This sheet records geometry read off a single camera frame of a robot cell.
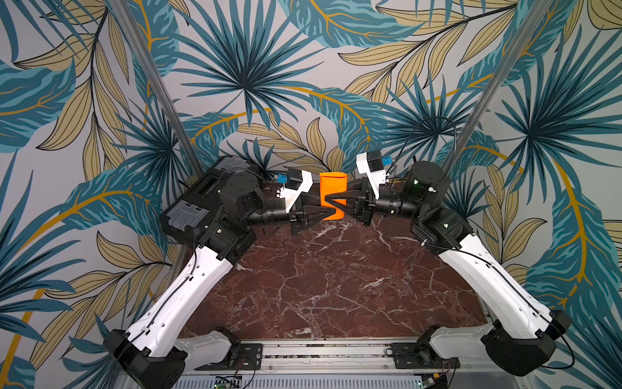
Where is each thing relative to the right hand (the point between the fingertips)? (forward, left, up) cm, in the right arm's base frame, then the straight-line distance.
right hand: (327, 194), depth 52 cm
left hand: (-2, -1, -3) cm, 4 cm away
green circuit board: (-30, +30, -49) cm, 65 cm away
